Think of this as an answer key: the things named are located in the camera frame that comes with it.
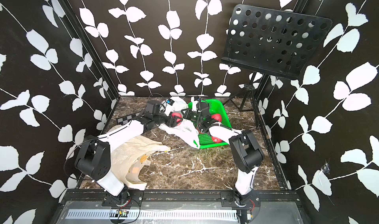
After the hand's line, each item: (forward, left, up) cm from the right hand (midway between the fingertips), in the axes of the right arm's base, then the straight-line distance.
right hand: (179, 109), depth 87 cm
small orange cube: (-31, +24, -17) cm, 42 cm away
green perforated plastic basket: (-9, -17, -21) cm, 29 cm away
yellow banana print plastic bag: (-26, +26, -9) cm, 38 cm away
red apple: (-12, -23, -15) cm, 30 cm away
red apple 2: (+4, -25, -12) cm, 28 cm away
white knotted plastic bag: (-11, -4, -5) cm, 13 cm away
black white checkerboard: (+2, +41, -16) cm, 44 cm away
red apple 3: (-4, 0, 0) cm, 4 cm away
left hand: (-3, 0, -1) cm, 3 cm away
